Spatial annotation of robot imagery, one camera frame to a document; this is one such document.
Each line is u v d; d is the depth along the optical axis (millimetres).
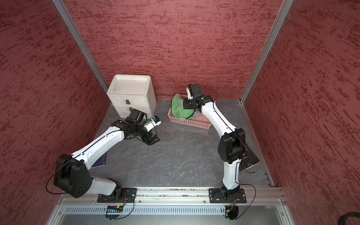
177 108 955
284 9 712
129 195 739
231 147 495
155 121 735
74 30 793
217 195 741
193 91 685
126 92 926
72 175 405
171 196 757
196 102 632
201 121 974
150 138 731
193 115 871
